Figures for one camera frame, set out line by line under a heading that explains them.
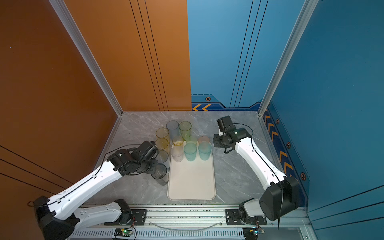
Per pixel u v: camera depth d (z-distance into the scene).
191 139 0.97
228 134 0.56
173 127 0.94
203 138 0.97
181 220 0.73
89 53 0.87
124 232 0.71
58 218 0.39
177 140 1.00
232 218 0.72
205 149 0.94
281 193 0.39
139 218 0.73
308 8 0.70
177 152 0.93
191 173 0.92
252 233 0.70
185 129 0.94
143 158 0.55
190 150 0.92
